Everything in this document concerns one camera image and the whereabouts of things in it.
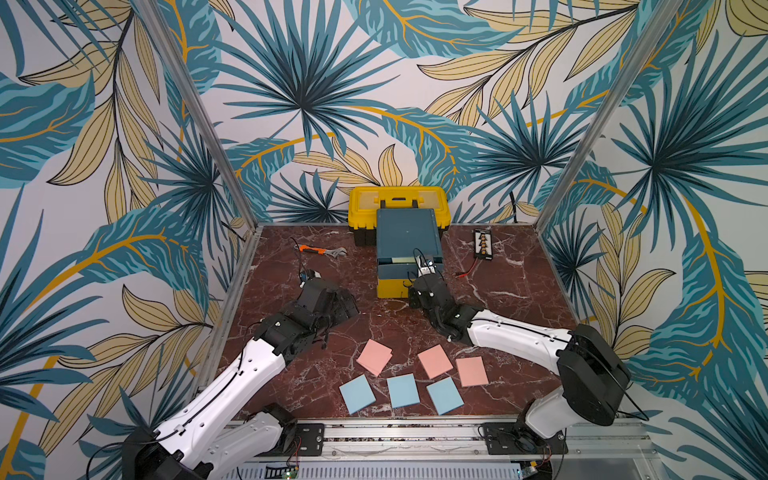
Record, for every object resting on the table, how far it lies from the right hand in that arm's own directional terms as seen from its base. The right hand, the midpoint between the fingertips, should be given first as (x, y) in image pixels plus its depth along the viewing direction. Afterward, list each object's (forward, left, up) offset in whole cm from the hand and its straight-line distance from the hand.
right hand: (418, 278), depth 86 cm
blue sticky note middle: (-26, +5, -15) cm, 31 cm away
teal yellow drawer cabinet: (+10, +4, +8) cm, 13 cm away
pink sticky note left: (-16, +13, -16) cm, 27 cm away
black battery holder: (+25, -28, -14) cm, 40 cm away
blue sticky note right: (-28, -6, -15) cm, 32 cm away
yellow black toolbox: (+33, +16, +1) cm, 36 cm away
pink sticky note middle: (-18, -4, -15) cm, 24 cm away
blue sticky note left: (-27, +18, -15) cm, 35 cm away
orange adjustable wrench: (+22, +28, -14) cm, 38 cm away
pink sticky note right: (-22, -14, -15) cm, 30 cm away
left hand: (-11, +21, +2) cm, 24 cm away
